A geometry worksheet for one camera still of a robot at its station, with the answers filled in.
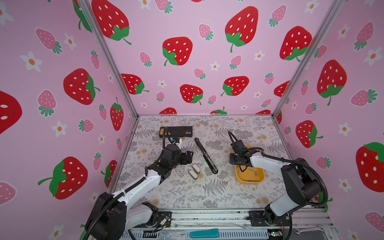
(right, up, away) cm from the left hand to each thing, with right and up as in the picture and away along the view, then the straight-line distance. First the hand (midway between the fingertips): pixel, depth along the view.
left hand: (187, 152), depth 84 cm
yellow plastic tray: (+38, -15, +4) cm, 41 cm away
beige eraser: (+3, -14, +3) cm, 14 cm away
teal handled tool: (+13, -36, -14) cm, 41 cm away
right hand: (+28, -6, +10) cm, 30 cm away
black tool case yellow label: (-10, +11, +23) cm, 28 cm away
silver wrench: (+65, -35, -13) cm, 75 cm away
